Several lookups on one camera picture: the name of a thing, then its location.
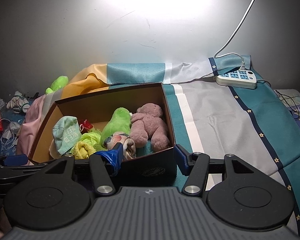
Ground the light mint cloth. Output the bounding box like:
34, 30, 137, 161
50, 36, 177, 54
49, 116, 82, 159

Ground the neon yellow knotted cloth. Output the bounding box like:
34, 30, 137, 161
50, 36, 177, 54
79, 128, 104, 151

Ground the green plush toy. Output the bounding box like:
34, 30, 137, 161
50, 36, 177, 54
45, 75, 69, 94

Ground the striped teal orange tablecloth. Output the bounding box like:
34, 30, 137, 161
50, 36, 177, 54
15, 55, 300, 239

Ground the teal mesh cloth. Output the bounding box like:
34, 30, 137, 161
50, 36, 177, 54
136, 140, 154, 157

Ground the white gloves bundle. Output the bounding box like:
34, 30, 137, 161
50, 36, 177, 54
6, 91, 30, 114

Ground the brown cardboard box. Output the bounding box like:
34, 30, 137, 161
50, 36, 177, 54
27, 82, 178, 188

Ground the pink teddy bear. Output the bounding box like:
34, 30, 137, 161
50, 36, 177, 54
129, 103, 170, 152

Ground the red knitted item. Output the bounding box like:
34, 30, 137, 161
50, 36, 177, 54
79, 119, 94, 133

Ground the green plush frog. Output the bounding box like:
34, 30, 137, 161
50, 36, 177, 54
101, 107, 131, 145

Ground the grey pink patterned cloth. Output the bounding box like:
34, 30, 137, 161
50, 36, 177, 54
103, 132, 137, 161

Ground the white power strip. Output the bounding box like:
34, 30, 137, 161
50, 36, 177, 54
216, 70, 257, 89

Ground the white power cord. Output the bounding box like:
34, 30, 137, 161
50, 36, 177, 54
213, 0, 262, 72

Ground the white thin cable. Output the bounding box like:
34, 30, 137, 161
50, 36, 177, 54
0, 119, 22, 151

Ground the olive green knitted cloth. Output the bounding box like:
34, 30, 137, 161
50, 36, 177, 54
70, 141, 95, 160

